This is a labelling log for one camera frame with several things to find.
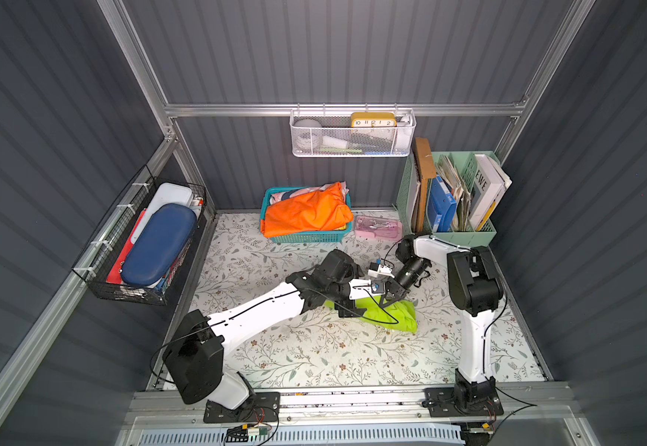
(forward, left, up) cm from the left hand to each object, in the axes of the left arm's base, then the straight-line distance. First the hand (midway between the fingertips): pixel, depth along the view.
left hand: (364, 289), depth 78 cm
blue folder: (+32, -30, +3) cm, 44 cm away
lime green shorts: (-4, -11, -8) cm, 14 cm away
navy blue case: (+6, +51, +18) cm, 54 cm away
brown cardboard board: (+34, -21, +16) cm, 44 cm away
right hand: (+1, -9, -12) cm, 15 cm away
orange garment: (+35, +18, -3) cm, 39 cm away
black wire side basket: (-3, +62, +19) cm, 65 cm away
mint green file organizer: (+50, -43, +7) cm, 67 cm away
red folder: (-4, +60, +15) cm, 62 cm away
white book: (+35, -45, +10) cm, 58 cm away
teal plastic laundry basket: (+29, +9, -10) cm, 32 cm away
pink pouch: (+38, -10, -16) cm, 42 cm away
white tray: (+21, +57, +18) cm, 63 cm away
